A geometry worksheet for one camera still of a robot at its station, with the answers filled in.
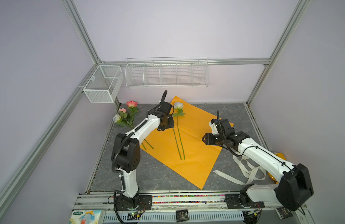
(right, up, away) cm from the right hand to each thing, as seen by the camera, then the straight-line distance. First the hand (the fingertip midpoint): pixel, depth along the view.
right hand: (205, 139), depth 83 cm
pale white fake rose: (-63, +12, +23) cm, 68 cm away
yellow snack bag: (+49, -11, +4) cm, 50 cm away
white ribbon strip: (+28, -19, -1) cm, 33 cm away
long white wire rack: (-22, +46, +17) cm, 54 cm away
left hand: (-21, +8, +8) cm, 24 cm away
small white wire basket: (-71, +37, +18) cm, 82 cm away
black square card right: (+36, -34, -14) cm, 52 cm away
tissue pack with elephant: (-56, -34, -18) cm, 68 cm away
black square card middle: (-15, -35, -15) cm, 41 cm away
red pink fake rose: (-53, +18, +31) cm, 64 cm away
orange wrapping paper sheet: (-15, -8, +11) cm, 20 cm away
